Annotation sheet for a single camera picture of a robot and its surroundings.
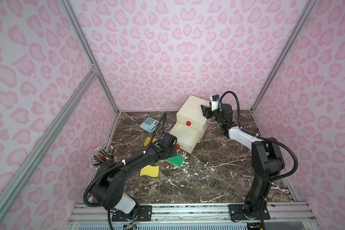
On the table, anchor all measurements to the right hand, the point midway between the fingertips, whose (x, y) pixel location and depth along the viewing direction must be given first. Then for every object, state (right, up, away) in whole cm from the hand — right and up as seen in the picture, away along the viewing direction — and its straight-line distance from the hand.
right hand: (207, 104), depth 92 cm
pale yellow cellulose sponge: (-35, -41, -6) cm, 54 cm away
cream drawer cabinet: (-10, -14, -4) cm, 18 cm away
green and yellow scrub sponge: (-20, -36, -2) cm, 41 cm away
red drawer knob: (-19, -26, -5) cm, 33 cm away
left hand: (-21, -29, -4) cm, 36 cm away
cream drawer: (-13, -21, +1) cm, 25 cm away
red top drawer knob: (-12, -12, -5) cm, 18 cm away
